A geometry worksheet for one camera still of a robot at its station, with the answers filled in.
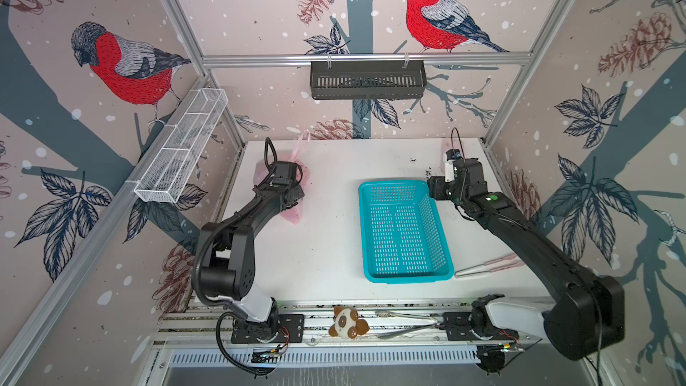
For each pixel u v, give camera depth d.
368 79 1.04
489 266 0.85
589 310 0.38
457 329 0.73
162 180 0.70
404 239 0.92
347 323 0.72
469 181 0.61
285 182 0.73
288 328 0.73
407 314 0.77
